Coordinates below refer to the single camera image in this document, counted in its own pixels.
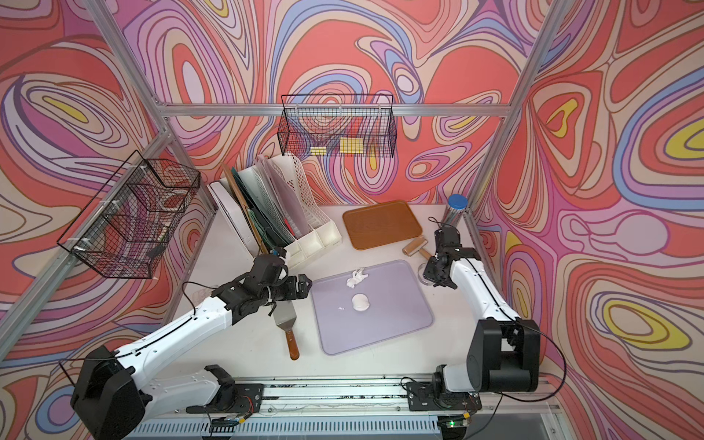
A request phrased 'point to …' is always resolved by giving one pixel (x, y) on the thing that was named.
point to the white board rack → (324, 233)
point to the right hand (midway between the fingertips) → (437, 283)
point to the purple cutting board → (397, 306)
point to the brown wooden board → (247, 211)
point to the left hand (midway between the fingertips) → (304, 284)
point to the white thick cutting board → (232, 215)
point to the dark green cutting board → (272, 236)
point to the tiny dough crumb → (340, 308)
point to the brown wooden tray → (380, 224)
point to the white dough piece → (360, 302)
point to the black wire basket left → (123, 233)
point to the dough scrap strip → (357, 277)
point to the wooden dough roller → (416, 245)
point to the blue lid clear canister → (456, 204)
